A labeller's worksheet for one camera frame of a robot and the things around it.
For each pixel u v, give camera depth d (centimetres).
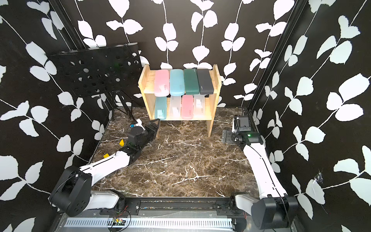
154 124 75
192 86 70
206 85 69
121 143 97
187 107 91
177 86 70
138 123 77
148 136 73
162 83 71
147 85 73
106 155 91
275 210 38
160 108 89
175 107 91
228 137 71
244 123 58
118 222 71
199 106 92
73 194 42
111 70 78
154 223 70
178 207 76
